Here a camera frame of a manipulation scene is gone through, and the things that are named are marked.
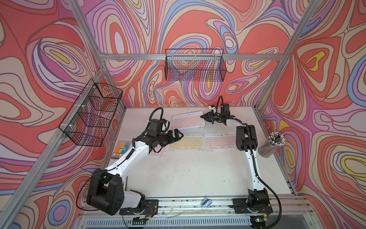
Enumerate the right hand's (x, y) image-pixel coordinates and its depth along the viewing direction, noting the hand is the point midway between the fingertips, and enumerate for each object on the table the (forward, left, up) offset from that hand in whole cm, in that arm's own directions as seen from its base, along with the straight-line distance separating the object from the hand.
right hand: (202, 119), depth 107 cm
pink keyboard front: (-2, +10, +1) cm, 10 cm away
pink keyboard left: (-36, +27, +19) cm, 49 cm away
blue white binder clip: (-56, +4, -3) cm, 56 cm away
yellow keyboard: (-18, +9, -4) cm, 20 cm away
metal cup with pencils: (-29, -37, +12) cm, 48 cm away
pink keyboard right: (-18, -11, -4) cm, 22 cm away
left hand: (-25, +17, +12) cm, 32 cm away
